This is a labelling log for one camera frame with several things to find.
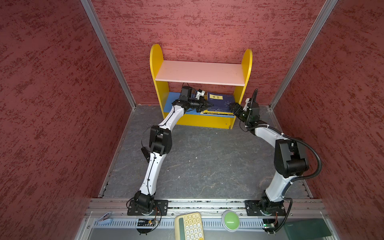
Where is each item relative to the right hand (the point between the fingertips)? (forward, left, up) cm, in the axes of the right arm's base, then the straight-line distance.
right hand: (231, 109), depth 95 cm
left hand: (-1, +12, +4) cm, 13 cm away
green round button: (-58, +8, -16) cm, 61 cm away
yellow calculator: (-60, +28, -15) cm, 68 cm away
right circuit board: (-60, -10, -18) cm, 63 cm away
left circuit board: (-58, +50, -18) cm, 78 cm away
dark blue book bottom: (+3, +6, +4) cm, 8 cm away
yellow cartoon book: (-2, +10, -1) cm, 10 cm away
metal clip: (-55, +68, -15) cm, 89 cm away
